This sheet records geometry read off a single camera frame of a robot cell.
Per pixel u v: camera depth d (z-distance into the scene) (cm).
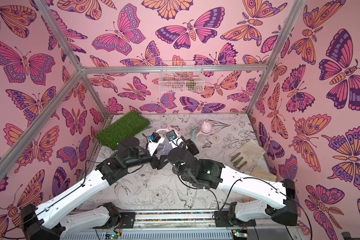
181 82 106
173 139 51
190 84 95
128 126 109
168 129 62
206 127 90
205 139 104
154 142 58
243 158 95
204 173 45
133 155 55
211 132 94
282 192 39
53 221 39
